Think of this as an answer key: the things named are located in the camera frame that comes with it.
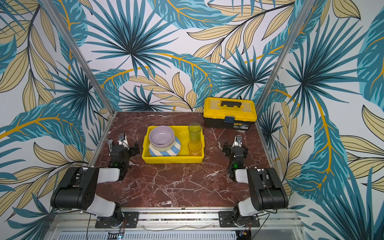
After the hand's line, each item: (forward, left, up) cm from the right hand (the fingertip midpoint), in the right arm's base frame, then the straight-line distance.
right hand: (234, 143), depth 93 cm
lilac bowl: (+5, +45, +4) cm, 45 cm away
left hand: (+4, +65, +2) cm, 65 cm away
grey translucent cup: (+8, +24, +3) cm, 26 cm away
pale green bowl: (-3, +43, +3) cm, 44 cm away
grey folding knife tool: (+7, +81, -5) cm, 81 cm away
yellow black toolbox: (+19, -2, +7) cm, 20 cm away
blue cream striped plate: (-2, +38, -3) cm, 38 cm away
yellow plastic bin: (-4, +32, -6) cm, 33 cm away
